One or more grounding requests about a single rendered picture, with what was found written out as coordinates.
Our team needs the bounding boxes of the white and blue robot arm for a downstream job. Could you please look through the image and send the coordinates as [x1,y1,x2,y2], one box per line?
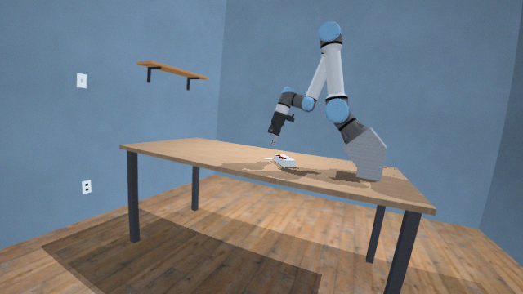
[278,22,368,145]

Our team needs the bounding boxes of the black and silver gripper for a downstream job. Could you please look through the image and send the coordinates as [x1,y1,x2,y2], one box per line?
[268,104,295,146]

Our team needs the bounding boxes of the light grey power strip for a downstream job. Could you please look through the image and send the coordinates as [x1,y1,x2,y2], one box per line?
[264,154,296,167]

